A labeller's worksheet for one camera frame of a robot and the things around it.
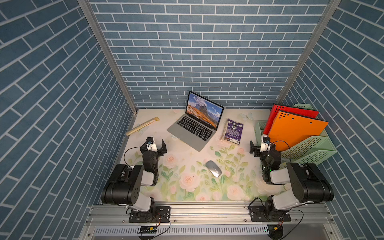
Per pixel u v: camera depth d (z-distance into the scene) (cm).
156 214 72
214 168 88
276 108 83
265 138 78
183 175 87
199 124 112
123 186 44
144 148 80
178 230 77
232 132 105
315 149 80
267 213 68
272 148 81
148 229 72
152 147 77
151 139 76
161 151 82
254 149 84
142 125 108
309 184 45
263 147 80
